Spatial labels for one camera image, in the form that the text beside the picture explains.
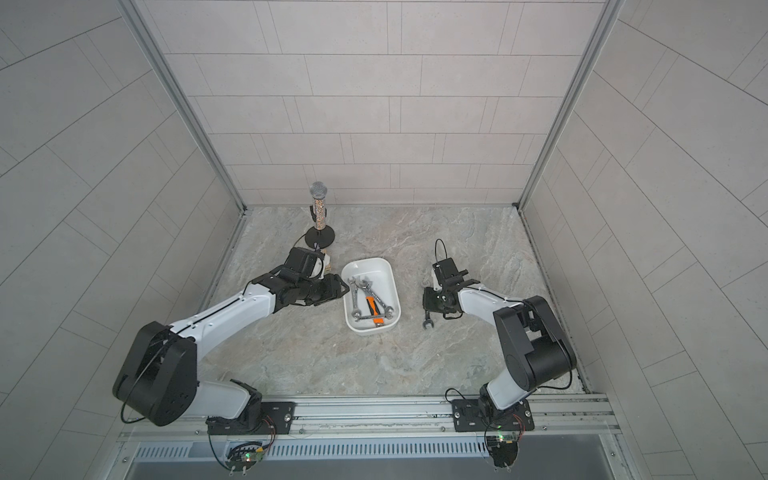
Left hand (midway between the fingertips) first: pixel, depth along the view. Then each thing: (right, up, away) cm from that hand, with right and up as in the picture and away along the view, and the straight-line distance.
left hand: (350, 288), depth 86 cm
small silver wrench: (+4, 0, +8) cm, 9 cm away
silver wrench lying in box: (+2, -8, +2) cm, 8 cm away
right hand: (+23, -5, +8) cm, 25 cm away
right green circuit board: (+38, -34, -17) cm, 54 cm away
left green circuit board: (-20, -34, -20) cm, 44 cm away
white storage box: (+10, 0, +9) cm, 13 cm away
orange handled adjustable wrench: (+6, -5, +4) cm, 9 cm away
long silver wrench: (+23, -10, +3) cm, 25 cm away
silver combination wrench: (0, 0, +8) cm, 8 cm away
